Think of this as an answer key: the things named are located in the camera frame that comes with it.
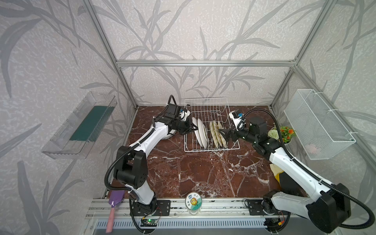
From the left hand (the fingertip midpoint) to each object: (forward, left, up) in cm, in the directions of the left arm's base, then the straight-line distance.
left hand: (197, 128), depth 83 cm
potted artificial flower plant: (-2, -52, -2) cm, 52 cm away
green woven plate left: (-1, -10, -5) cm, 11 cm away
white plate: (+7, +2, -2) cm, 7 cm away
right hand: (-2, -14, +6) cm, 16 cm away
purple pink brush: (-31, +43, -19) cm, 57 cm away
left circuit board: (-43, +24, -22) cm, 53 cm away
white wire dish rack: (+25, -9, -17) cm, 32 cm away
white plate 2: (0, -3, -5) cm, 6 cm away
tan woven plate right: (-4, -16, -9) cm, 19 cm away
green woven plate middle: (+4, -11, -4) cm, 13 cm away
